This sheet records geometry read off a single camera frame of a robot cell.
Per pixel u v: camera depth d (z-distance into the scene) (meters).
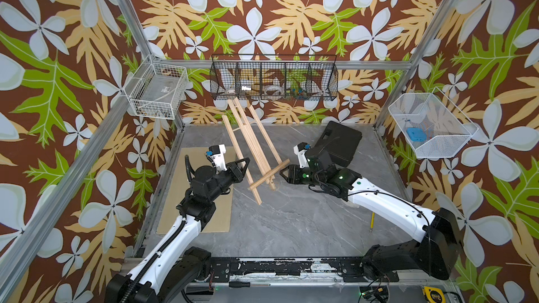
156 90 0.85
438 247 0.39
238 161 0.71
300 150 0.71
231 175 0.66
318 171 0.59
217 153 0.67
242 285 0.71
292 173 0.68
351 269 0.74
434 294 0.68
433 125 0.82
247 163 0.73
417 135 0.81
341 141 1.10
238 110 0.76
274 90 0.99
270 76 0.96
